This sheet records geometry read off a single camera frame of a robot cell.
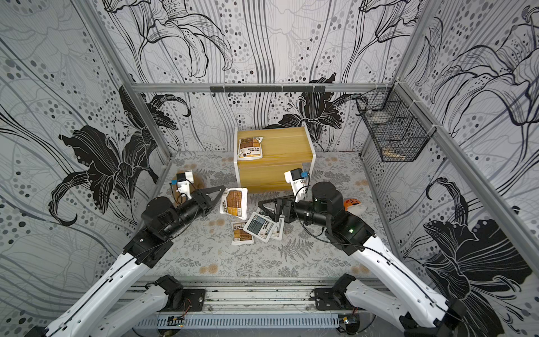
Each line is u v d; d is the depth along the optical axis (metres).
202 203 0.56
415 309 0.38
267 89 0.92
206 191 0.63
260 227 0.88
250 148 0.73
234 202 0.60
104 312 0.43
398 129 0.88
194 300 0.73
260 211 0.55
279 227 0.89
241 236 0.86
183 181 0.60
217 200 0.62
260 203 0.57
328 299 0.71
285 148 0.77
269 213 0.54
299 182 0.56
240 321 0.76
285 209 0.52
